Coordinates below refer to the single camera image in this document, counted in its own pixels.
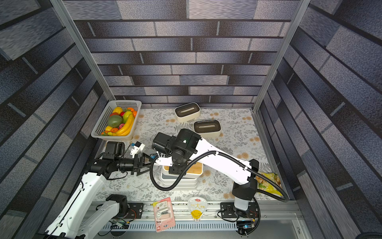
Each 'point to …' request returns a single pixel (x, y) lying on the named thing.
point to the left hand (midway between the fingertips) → (153, 165)
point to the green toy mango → (115, 121)
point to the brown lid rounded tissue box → (207, 128)
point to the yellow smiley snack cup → (197, 206)
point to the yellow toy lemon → (117, 110)
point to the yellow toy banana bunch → (126, 129)
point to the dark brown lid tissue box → (187, 112)
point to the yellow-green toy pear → (126, 116)
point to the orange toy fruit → (134, 112)
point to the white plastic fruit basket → (124, 104)
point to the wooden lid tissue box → (196, 171)
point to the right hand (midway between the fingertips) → (176, 163)
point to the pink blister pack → (163, 214)
